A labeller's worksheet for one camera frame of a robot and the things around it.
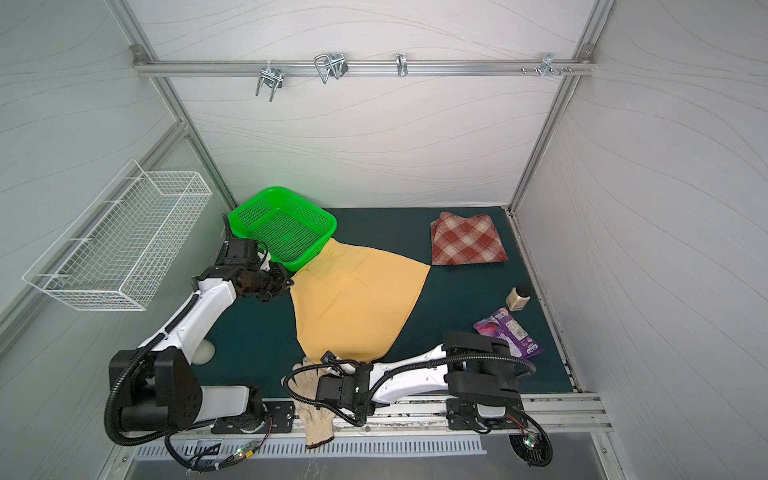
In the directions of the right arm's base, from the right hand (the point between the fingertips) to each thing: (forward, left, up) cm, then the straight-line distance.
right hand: (356, 373), depth 80 cm
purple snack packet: (+16, -42, +1) cm, 44 cm away
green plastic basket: (+51, +32, 0) cm, 60 cm away
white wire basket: (+16, +55, +32) cm, 65 cm away
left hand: (+23, +19, +12) cm, 32 cm away
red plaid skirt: (+47, -31, +2) cm, 56 cm away
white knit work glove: (-12, +8, +1) cm, 14 cm away
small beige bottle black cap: (+22, -46, +5) cm, 52 cm away
